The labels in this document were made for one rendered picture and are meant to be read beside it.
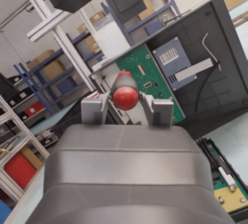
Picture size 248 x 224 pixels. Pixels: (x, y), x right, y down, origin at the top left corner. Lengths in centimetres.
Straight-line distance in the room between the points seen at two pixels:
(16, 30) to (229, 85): 512
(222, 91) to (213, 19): 13
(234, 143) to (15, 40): 520
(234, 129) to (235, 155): 6
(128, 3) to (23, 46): 361
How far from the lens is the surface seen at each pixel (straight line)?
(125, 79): 15
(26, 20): 511
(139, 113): 33
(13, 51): 538
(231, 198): 26
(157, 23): 394
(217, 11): 33
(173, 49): 32
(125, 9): 214
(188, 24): 33
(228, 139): 34
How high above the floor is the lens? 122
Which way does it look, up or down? 15 degrees down
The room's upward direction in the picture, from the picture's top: 33 degrees counter-clockwise
